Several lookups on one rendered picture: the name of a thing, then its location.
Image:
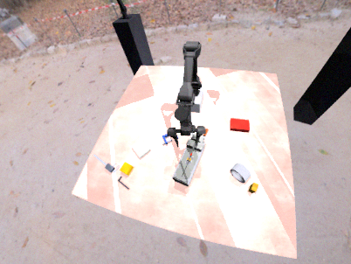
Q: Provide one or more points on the red rectangular block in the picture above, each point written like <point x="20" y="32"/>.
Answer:
<point x="239" y="125"/>

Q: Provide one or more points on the small orange block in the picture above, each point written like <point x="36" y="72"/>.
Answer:
<point x="253" y="187"/>

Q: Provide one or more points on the yellow block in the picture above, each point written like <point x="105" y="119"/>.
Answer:
<point x="126" y="168"/>

